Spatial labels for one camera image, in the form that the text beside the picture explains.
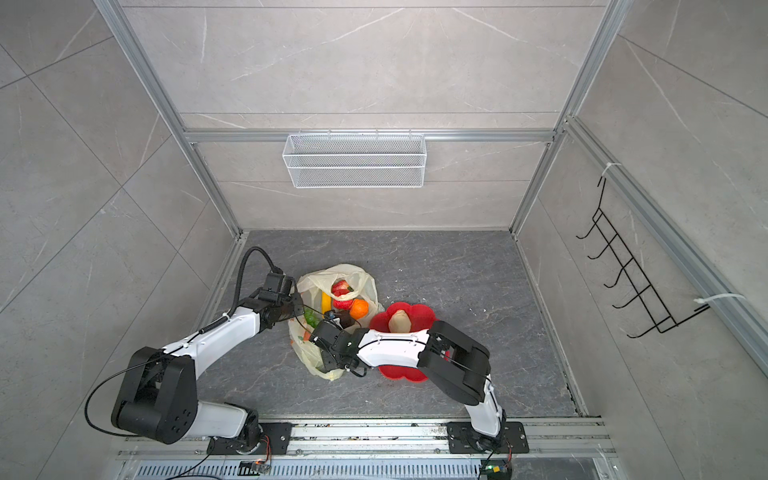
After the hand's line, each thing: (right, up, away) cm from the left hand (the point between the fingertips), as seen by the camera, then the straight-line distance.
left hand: (295, 297), depth 91 cm
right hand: (+12, -15, -4) cm, 20 cm away
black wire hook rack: (+85, +9, -23) cm, 89 cm away
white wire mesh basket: (+18, +46, +10) cm, 50 cm away
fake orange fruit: (+20, -4, 0) cm, 20 cm away
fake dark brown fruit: (+16, -6, -1) cm, 17 cm away
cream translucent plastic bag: (+2, +1, +7) cm, 8 cm away
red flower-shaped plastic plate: (+39, -7, 0) cm, 40 cm away
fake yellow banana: (+8, -3, +6) cm, 10 cm away
